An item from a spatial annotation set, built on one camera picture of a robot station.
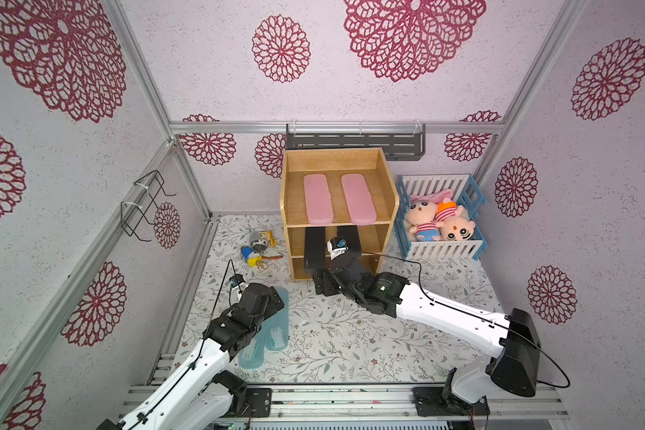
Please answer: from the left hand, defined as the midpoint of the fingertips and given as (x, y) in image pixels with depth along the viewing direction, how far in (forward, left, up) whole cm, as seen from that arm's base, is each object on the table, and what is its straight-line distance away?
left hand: (267, 300), depth 82 cm
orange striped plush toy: (+30, -66, +1) cm, 72 cm away
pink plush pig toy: (+34, -54, +1) cm, 64 cm away
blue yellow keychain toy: (+20, +8, -8) cm, 23 cm away
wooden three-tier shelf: (+29, -20, +19) cm, 40 cm away
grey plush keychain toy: (+26, +8, -7) cm, 28 cm away
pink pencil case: (+23, -16, +20) cm, 34 cm away
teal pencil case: (-14, +4, -10) cm, 18 cm away
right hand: (+5, -19, +8) cm, 21 cm away
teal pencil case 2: (-5, -2, -9) cm, 11 cm away
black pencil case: (+22, -27, +5) cm, 35 cm away
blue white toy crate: (+50, -79, -2) cm, 93 cm away
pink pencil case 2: (+23, -28, +20) cm, 42 cm away
